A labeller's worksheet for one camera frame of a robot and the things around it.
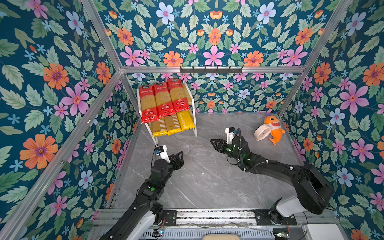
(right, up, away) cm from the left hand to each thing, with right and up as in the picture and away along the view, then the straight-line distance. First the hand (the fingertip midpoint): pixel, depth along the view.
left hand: (181, 150), depth 77 cm
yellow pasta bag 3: (0, +17, +15) cm, 23 cm away
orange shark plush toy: (+63, +10, +25) cm, 68 cm away
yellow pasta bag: (-15, +12, +11) cm, 22 cm away
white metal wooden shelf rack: (+5, +29, +3) cm, 30 cm away
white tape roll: (+50, +9, +19) cm, 54 cm away
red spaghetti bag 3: (-1, +29, +3) cm, 29 cm away
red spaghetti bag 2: (-8, +24, -2) cm, 25 cm away
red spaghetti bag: (-15, +20, -4) cm, 26 cm away
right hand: (+17, +5, +4) cm, 18 cm away
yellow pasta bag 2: (-7, +14, +13) cm, 21 cm away
